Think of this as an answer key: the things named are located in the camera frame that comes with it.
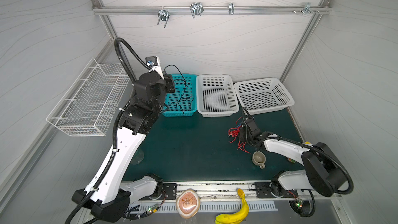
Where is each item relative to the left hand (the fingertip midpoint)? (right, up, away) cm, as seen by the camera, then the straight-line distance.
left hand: (167, 69), depth 62 cm
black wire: (+5, -5, +14) cm, 16 cm away
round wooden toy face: (+8, -59, +7) cm, 60 cm away
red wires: (+33, -33, +30) cm, 55 cm away
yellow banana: (+29, -60, +1) cm, 67 cm away
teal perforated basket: (0, -15, +46) cm, 48 cm away
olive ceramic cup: (+45, -45, +22) cm, 67 cm away
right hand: (+39, -31, +30) cm, 58 cm away
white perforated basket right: (+56, -10, +43) cm, 71 cm away
